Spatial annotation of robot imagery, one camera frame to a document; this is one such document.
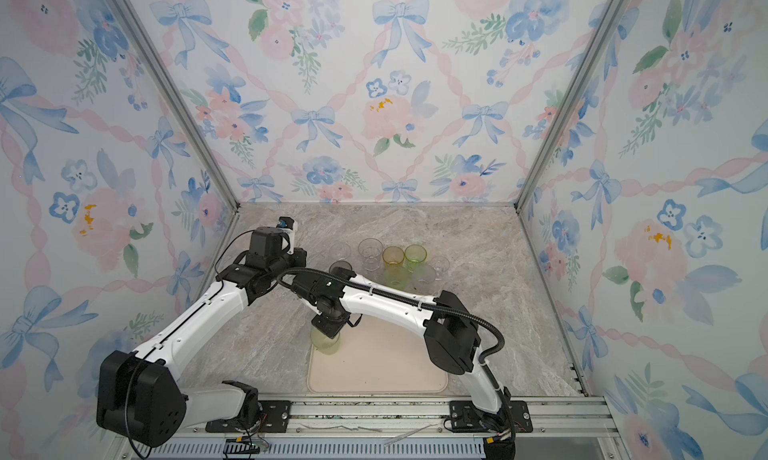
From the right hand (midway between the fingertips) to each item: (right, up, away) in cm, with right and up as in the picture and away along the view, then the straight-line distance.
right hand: (332, 320), depth 81 cm
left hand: (-9, +19, +3) cm, 21 cm away
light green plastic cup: (-3, -7, +2) cm, 8 cm away
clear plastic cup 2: (+9, +18, +22) cm, 30 cm away
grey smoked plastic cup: (+1, +14, +14) cm, 20 cm away
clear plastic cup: (-2, +18, +26) cm, 32 cm away
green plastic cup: (+24, +16, +20) cm, 35 cm away
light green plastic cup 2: (+17, +10, +15) cm, 25 cm away
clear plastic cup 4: (+33, +13, +20) cm, 40 cm away
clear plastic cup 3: (+27, +9, +15) cm, 32 cm away
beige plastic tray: (+12, -10, 0) cm, 16 cm away
